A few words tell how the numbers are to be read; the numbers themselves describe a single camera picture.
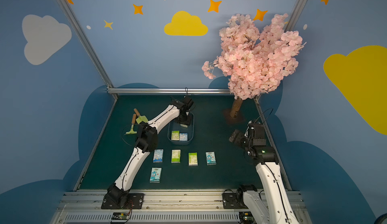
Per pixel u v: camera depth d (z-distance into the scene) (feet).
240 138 2.22
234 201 2.45
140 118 3.52
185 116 3.09
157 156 2.89
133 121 3.42
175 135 3.14
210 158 2.86
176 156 2.89
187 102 2.83
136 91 4.01
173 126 3.37
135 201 2.46
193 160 2.82
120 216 2.35
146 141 2.19
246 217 2.40
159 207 2.41
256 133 1.82
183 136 3.14
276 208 1.32
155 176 2.63
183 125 3.26
